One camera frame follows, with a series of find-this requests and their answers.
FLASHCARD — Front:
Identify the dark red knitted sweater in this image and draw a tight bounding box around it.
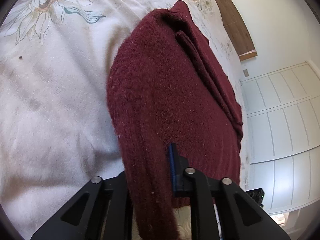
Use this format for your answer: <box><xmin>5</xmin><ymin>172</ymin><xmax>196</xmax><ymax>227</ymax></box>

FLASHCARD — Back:
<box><xmin>107</xmin><ymin>1</ymin><xmax>243</xmax><ymax>239</ymax></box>

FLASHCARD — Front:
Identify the wooden headboard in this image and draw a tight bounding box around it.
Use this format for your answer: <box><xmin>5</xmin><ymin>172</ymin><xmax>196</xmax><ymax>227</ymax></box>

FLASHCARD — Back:
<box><xmin>215</xmin><ymin>0</ymin><xmax>258</xmax><ymax>61</ymax></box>

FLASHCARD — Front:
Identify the white panelled wardrobe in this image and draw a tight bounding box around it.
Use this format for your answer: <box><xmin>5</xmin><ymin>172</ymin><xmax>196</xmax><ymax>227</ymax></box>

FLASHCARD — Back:
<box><xmin>241</xmin><ymin>62</ymin><xmax>319</xmax><ymax>214</ymax></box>

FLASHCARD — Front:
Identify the white floral duvet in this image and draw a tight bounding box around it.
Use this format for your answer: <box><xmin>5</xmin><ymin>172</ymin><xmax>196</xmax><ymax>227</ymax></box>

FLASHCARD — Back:
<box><xmin>1</xmin><ymin>0</ymin><xmax>245</xmax><ymax>239</ymax></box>

